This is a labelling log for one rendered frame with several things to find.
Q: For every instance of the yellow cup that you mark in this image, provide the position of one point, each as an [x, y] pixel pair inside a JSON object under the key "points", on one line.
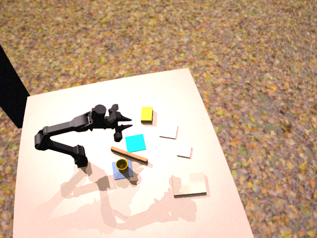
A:
{"points": [[120, 163]]}

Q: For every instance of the orange-brown wooden bar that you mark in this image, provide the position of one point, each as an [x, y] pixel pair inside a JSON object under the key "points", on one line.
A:
{"points": [[128, 154]]}

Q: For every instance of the yellow rectangular block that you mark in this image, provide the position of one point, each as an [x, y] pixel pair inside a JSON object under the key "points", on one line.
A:
{"points": [[146, 115]]}

